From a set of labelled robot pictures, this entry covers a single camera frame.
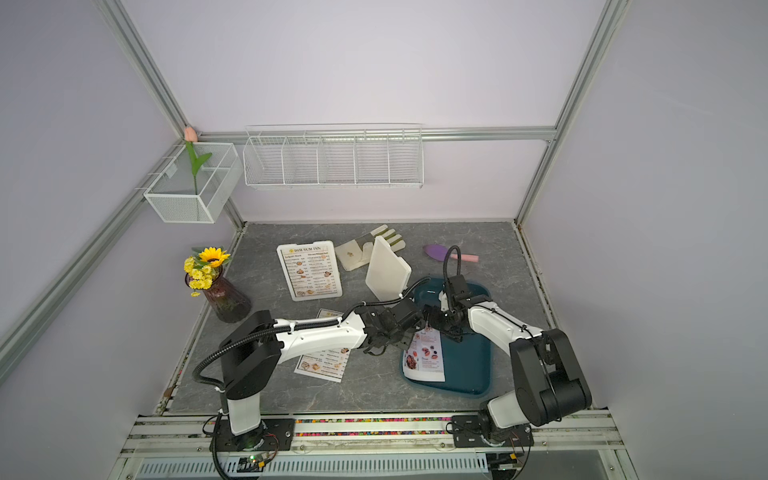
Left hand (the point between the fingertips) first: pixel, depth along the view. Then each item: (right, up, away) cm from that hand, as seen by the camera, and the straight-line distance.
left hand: (405, 333), depth 85 cm
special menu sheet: (+5, -7, -1) cm, 9 cm away
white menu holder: (-22, +20, +6) cm, 30 cm away
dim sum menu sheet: (-21, -9, 0) cm, 23 cm away
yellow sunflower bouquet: (-53, +20, -9) cm, 57 cm away
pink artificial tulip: (-64, +51, +5) cm, 82 cm away
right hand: (+7, +1, +5) cm, 9 cm away
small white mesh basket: (-61, +38, -8) cm, 72 cm away
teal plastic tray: (+18, -8, -1) cm, 19 cm away
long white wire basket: (-23, +56, +14) cm, 62 cm away
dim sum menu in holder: (-29, +18, +6) cm, 35 cm away
